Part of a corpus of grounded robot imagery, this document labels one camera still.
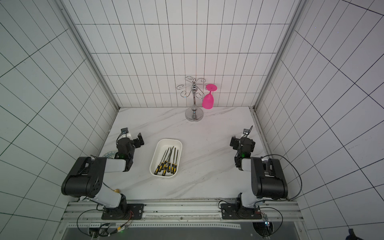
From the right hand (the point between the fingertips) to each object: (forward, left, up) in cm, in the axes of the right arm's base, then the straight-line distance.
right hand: (237, 135), depth 94 cm
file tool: (-20, +46, -5) cm, 51 cm away
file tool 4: (-20, +40, -5) cm, 45 cm away
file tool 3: (-21, +42, -5) cm, 47 cm away
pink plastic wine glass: (+20, +20, +12) cm, 31 cm away
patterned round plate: (-17, +79, -2) cm, 81 cm away
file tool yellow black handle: (-22, +49, -5) cm, 53 cm away
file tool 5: (-20, +39, -5) cm, 44 cm away
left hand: (-5, +68, +1) cm, 68 cm away
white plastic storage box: (-16, +45, -5) cm, 48 cm away
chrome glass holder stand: (+22, +30, -5) cm, 38 cm away
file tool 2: (-22, +44, -5) cm, 49 cm away
